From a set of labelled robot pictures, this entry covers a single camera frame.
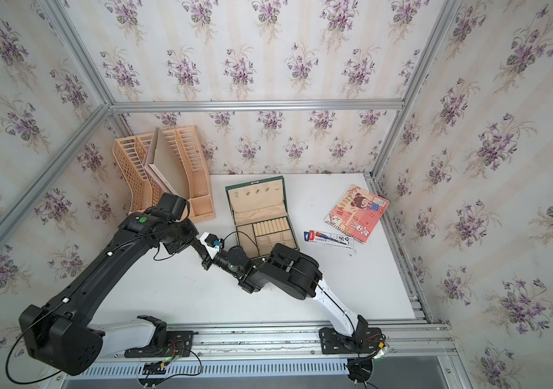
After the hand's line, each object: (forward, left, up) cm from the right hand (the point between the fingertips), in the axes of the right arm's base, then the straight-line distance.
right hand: (196, 241), depth 81 cm
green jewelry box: (+17, -21, -9) cm, 28 cm away
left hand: (-1, -3, +3) cm, 5 cm away
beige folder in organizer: (+35, +21, +5) cm, 42 cm away
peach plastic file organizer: (+35, +36, -13) cm, 52 cm away
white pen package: (+9, -48, -13) cm, 51 cm away
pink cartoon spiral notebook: (+23, -62, -14) cm, 68 cm away
